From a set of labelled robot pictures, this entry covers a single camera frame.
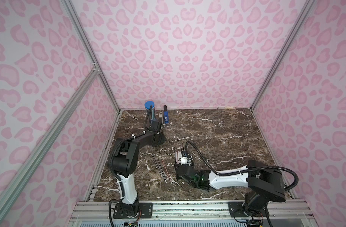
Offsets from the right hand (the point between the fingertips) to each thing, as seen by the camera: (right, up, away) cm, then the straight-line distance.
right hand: (175, 166), depth 84 cm
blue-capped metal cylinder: (-19, +37, +11) cm, 43 cm away
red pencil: (-5, -4, +2) cm, 7 cm away
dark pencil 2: (-9, -4, +3) cm, 10 cm away
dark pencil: (-12, -1, +5) cm, 13 cm away
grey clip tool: (-12, +28, +23) cm, 38 cm away
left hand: (-8, +14, +17) cm, 23 cm away
